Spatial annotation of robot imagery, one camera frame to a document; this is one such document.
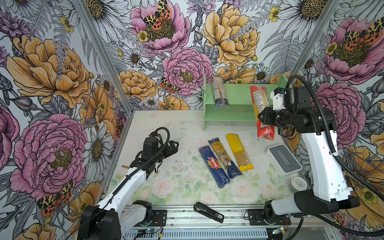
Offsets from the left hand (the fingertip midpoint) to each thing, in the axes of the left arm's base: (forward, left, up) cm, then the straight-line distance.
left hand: (173, 150), depth 84 cm
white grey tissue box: (-2, -65, -9) cm, 65 cm away
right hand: (0, -41, +25) cm, 48 cm away
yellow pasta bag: (+1, -40, -10) cm, 42 cm away
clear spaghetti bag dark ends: (+29, -27, +18) cm, 44 cm away
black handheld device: (-27, -14, -7) cm, 32 cm away
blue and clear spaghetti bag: (-5, -33, -10) cm, 35 cm away
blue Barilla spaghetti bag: (-5, -24, -8) cm, 26 cm away
